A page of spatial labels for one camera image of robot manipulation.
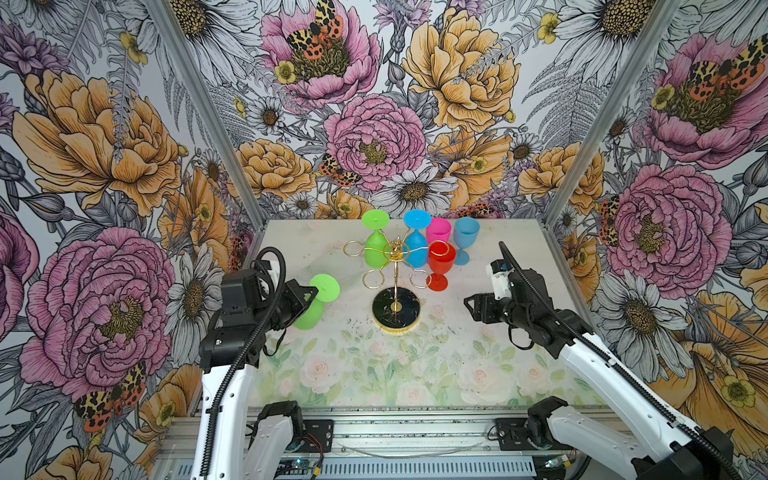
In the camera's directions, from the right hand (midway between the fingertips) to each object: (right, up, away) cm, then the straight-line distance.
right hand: (477, 310), depth 79 cm
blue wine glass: (-16, +17, +4) cm, 23 cm away
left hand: (-39, +4, -9) cm, 40 cm away
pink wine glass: (-6, +22, +24) cm, 33 cm away
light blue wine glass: (+2, +21, +22) cm, 30 cm away
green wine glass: (-37, +6, -6) cm, 38 cm away
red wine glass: (-8, +14, +10) cm, 19 cm away
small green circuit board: (-44, -34, -8) cm, 56 cm away
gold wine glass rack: (-21, -3, +16) cm, 26 cm away
